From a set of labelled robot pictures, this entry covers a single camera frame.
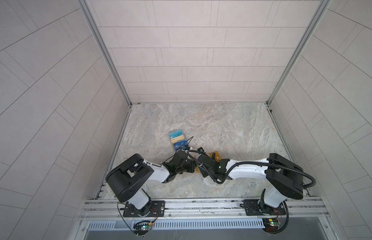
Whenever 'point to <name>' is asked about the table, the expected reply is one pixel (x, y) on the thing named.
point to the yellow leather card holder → (217, 158)
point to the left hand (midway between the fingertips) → (201, 164)
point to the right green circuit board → (271, 224)
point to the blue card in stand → (180, 144)
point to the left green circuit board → (144, 226)
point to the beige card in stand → (179, 138)
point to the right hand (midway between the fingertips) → (201, 168)
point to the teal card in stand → (176, 134)
